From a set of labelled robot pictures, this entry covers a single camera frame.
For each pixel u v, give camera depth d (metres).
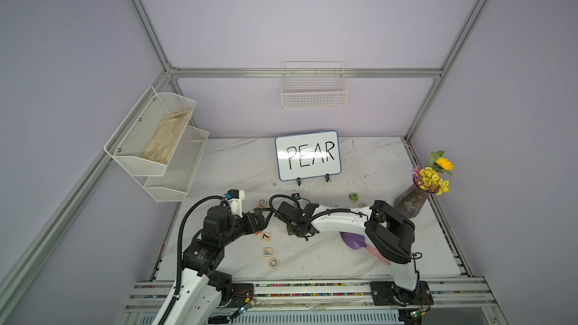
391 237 0.48
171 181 0.90
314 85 0.95
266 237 0.86
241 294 0.73
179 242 0.54
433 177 0.75
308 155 1.01
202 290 0.50
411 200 0.84
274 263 0.80
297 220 0.67
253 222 0.65
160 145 0.77
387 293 0.73
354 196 0.97
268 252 0.82
